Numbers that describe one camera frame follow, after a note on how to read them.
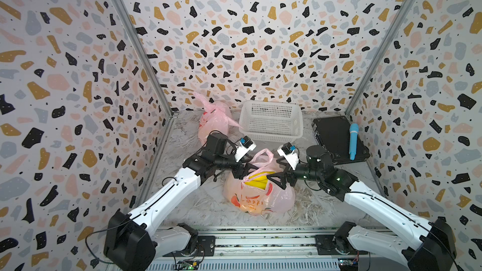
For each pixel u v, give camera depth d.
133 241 0.37
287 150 0.63
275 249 0.74
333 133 1.06
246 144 0.64
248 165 0.66
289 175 0.63
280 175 0.63
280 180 0.65
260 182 0.83
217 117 0.95
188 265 0.70
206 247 0.73
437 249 0.39
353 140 0.98
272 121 1.17
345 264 0.72
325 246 0.73
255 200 0.78
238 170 0.65
